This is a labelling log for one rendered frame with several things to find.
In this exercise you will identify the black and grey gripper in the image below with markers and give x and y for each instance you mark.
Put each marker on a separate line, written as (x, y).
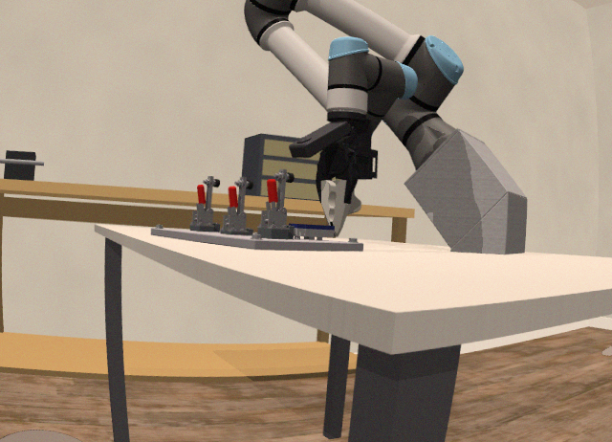
(349, 163)

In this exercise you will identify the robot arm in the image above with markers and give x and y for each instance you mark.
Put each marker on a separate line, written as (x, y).
(414, 120)

